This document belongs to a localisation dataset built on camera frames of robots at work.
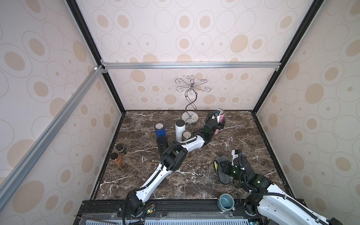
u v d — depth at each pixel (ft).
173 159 2.10
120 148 2.86
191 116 3.72
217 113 2.79
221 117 3.00
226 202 2.49
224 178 2.50
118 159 2.80
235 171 2.23
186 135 2.60
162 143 2.48
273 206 1.94
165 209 2.45
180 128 2.76
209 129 2.65
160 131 2.75
